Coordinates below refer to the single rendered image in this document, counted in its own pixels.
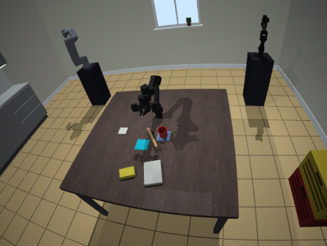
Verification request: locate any yellow rectangular block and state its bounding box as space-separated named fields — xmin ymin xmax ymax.
xmin=119 ymin=166 xmax=136 ymax=180

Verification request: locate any red translucent cup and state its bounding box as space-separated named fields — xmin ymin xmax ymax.
xmin=158 ymin=126 xmax=168 ymax=138

